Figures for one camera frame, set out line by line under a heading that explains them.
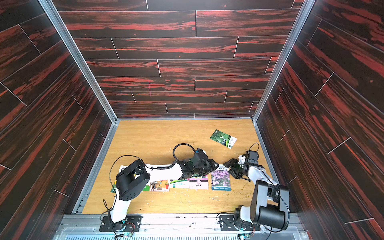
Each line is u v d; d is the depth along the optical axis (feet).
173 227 2.41
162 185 2.83
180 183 2.85
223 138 3.54
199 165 2.27
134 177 1.81
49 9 2.18
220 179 2.90
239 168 2.52
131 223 2.41
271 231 1.39
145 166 1.73
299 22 2.31
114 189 1.75
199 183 2.87
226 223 2.41
